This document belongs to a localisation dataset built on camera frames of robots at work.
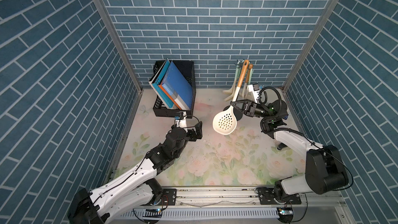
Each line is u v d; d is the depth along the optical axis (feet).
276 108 1.95
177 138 1.75
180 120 2.06
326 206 2.49
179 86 3.51
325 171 1.40
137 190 1.92
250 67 2.49
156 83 2.76
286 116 3.41
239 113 2.23
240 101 2.26
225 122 2.27
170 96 2.96
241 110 2.23
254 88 2.18
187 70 3.45
